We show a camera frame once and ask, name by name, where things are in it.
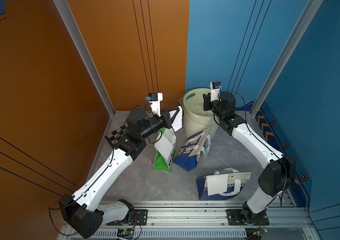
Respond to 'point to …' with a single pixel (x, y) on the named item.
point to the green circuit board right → (260, 232)
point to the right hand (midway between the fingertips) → (206, 93)
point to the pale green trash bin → (196, 119)
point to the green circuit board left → (125, 234)
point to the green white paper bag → (160, 162)
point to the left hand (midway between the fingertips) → (179, 108)
